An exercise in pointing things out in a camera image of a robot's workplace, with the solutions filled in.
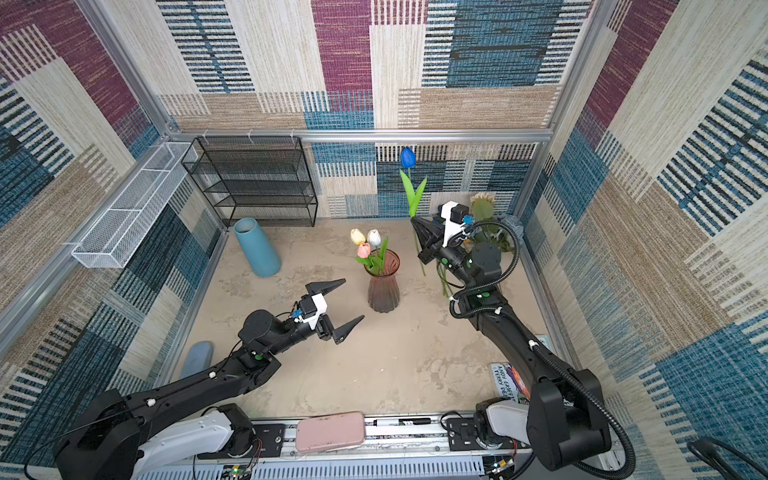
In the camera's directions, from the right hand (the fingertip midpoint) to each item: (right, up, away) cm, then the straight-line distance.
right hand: (412, 222), depth 71 cm
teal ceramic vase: (-47, -7, +26) cm, 54 cm away
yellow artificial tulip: (-13, -3, +4) cm, 14 cm away
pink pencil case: (-20, -51, +4) cm, 55 cm away
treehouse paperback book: (+26, -41, +9) cm, 50 cm away
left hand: (-14, -16, -4) cm, 21 cm away
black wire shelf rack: (-54, +18, +40) cm, 69 cm away
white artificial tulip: (-9, -4, +7) cm, 12 cm away
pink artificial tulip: (-11, -7, +2) cm, 13 cm away
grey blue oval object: (-61, -38, +18) cm, 74 cm away
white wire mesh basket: (-69, -3, +1) cm, 70 cm away
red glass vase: (-7, -20, +28) cm, 35 cm away
